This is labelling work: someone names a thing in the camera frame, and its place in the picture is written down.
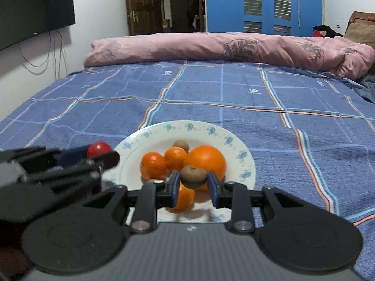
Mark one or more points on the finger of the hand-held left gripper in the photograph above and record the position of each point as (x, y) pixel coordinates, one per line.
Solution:
(73, 155)
(108, 160)

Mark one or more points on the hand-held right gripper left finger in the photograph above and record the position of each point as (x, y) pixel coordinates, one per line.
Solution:
(175, 188)

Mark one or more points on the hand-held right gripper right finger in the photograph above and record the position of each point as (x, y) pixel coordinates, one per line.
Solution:
(212, 191)

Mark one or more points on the small orange tangerine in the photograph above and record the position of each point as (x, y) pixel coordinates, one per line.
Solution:
(185, 199)
(153, 165)
(175, 158)

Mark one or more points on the red cherry tomato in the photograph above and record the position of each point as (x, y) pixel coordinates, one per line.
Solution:
(99, 149)

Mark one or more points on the small brown kiwi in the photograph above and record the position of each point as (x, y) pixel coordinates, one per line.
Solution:
(192, 177)
(180, 145)

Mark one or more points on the large orange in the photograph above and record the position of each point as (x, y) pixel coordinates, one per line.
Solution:
(205, 159)

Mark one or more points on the white floral-rim plate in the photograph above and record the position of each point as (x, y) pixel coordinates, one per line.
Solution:
(234, 152)

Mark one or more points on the blue plaid bed sheet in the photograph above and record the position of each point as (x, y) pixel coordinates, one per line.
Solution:
(205, 99)

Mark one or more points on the pink duvet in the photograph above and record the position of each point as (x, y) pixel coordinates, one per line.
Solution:
(205, 49)

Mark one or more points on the brown wooden door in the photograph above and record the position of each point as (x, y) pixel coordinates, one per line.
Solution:
(145, 3)

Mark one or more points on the grey-blue crumpled cloth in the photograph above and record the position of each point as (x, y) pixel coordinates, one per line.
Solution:
(367, 89)

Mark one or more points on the blue wardrobe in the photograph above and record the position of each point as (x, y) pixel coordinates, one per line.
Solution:
(263, 3)

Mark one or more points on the red and black item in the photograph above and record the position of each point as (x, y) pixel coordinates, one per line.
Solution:
(325, 31)

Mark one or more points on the brown pillow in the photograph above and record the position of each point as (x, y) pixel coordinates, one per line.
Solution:
(360, 33)

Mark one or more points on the wooden headboard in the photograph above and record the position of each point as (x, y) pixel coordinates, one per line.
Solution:
(361, 17)

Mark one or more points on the black wall television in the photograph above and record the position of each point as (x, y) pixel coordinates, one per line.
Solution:
(32, 8)

